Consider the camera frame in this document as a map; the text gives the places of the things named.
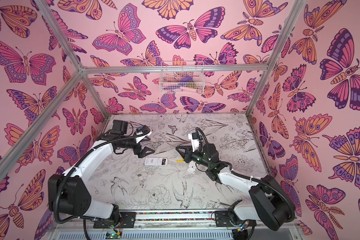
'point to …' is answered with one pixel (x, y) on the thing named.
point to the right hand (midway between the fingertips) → (177, 146)
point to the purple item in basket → (187, 79)
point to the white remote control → (192, 167)
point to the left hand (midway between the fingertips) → (151, 143)
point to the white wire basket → (182, 77)
